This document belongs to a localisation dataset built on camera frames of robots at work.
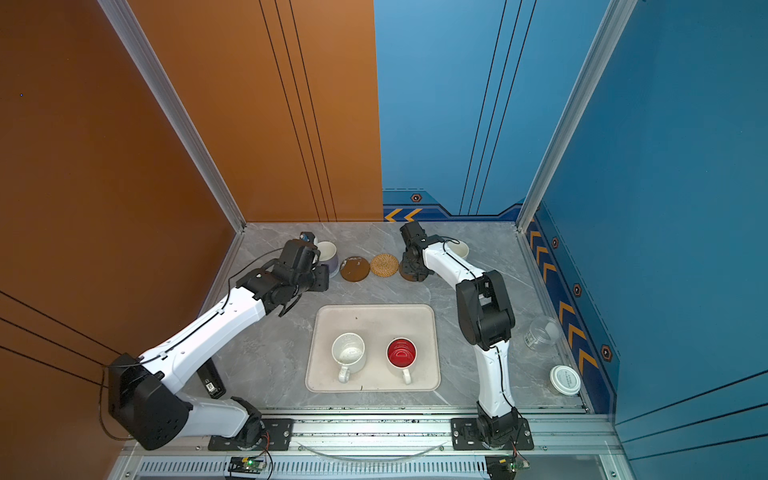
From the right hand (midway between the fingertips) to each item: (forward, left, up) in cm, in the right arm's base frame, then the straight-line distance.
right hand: (415, 267), depth 100 cm
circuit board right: (-54, -19, -7) cm, 58 cm away
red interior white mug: (-28, +5, -3) cm, 29 cm away
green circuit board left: (-54, +42, -7) cm, 69 cm away
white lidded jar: (-36, -37, 0) cm, 52 cm away
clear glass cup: (-22, -38, -5) cm, 44 cm away
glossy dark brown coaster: (+3, +22, -5) cm, 22 cm away
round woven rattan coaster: (+5, +11, -5) cm, 13 cm away
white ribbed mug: (-27, +20, -3) cm, 34 cm away
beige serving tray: (-18, +12, -6) cm, 23 cm away
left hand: (-11, +27, +15) cm, 33 cm away
